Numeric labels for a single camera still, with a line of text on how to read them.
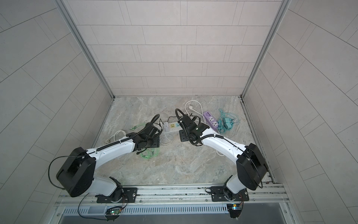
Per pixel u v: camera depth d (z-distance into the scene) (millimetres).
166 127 891
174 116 1028
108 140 898
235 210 678
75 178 408
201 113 1047
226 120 991
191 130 605
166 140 916
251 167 417
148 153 822
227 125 962
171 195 724
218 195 708
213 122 968
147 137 655
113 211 643
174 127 952
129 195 710
